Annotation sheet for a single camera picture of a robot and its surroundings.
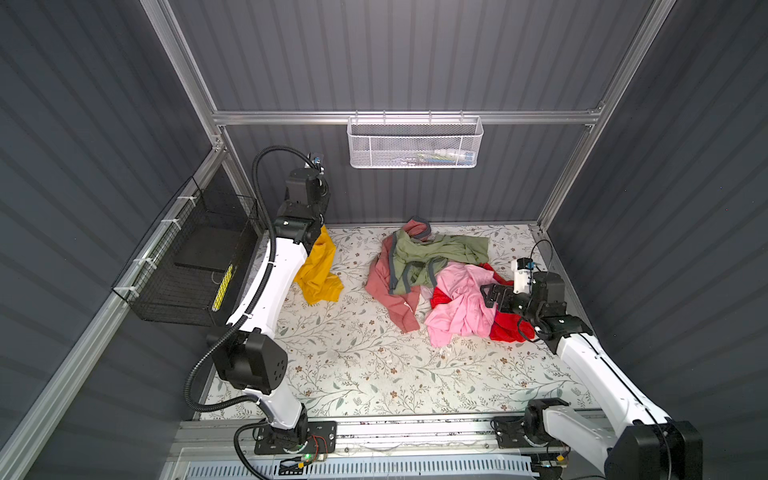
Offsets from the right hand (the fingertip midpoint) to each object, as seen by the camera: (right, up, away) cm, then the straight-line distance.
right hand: (500, 290), depth 83 cm
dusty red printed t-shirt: (-27, -6, +11) cm, 30 cm away
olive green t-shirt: (-24, +9, +19) cm, 32 cm away
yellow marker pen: (-70, +2, -14) cm, 72 cm away
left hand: (-54, +28, -7) cm, 62 cm away
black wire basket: (-79, +7, -11) cm, 80 cm away
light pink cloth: (-8, -8, +3) cm, 12 cm away
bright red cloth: (+2, -11, +3) cm, 12 cm away
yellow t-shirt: (-55, +1, +16) cm, 57 cm away
